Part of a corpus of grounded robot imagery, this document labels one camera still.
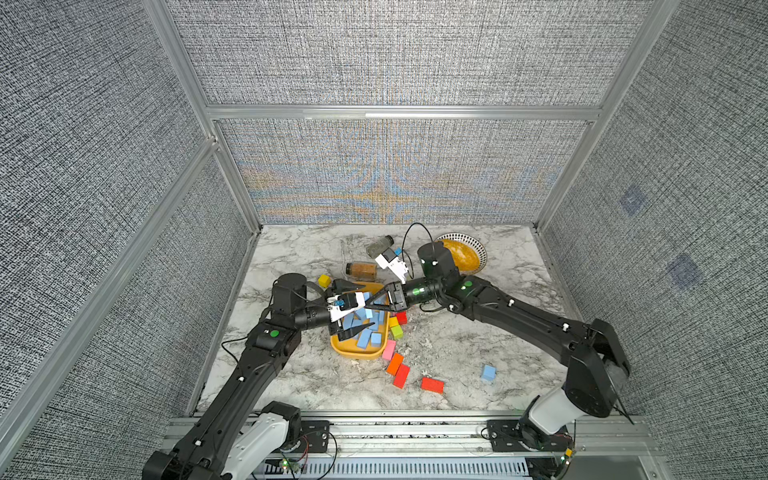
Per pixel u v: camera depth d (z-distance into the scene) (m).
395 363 0.86
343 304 0.58
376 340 0.88
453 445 0.73
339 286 0.66
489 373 0.82
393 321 0.90
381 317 0.92
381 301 0.69
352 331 0.63
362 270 1.03
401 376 0.83
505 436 0.73
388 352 0.86
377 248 1.07
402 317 0.93
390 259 0.68
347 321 0.92
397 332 0.89
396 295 0.64
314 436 0.73
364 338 0.88
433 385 0.82
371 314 0.68
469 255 1.03
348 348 0.88
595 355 0.42
